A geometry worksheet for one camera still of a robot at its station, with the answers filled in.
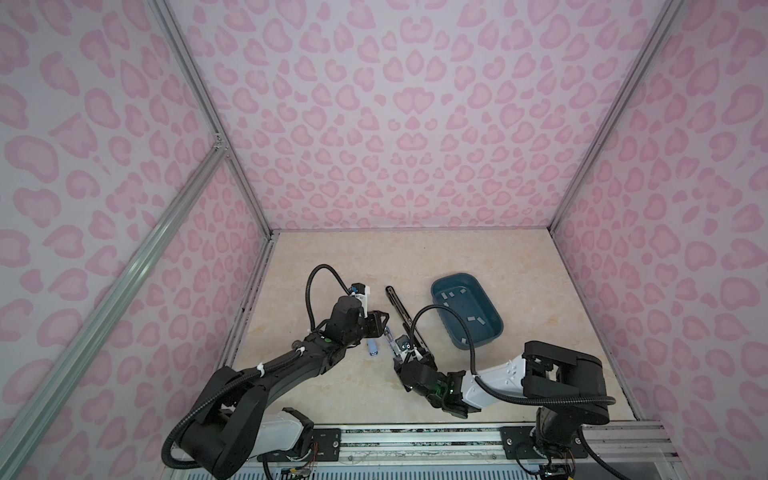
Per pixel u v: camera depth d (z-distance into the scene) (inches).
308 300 25.7
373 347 34.4
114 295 22.4
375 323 29.8
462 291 39.6
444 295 39.6
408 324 36.4
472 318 37.4
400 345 28.9
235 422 16.3
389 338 35.4
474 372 23.5
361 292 30.7
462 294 39.6
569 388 17.8
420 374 25.2
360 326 28.9
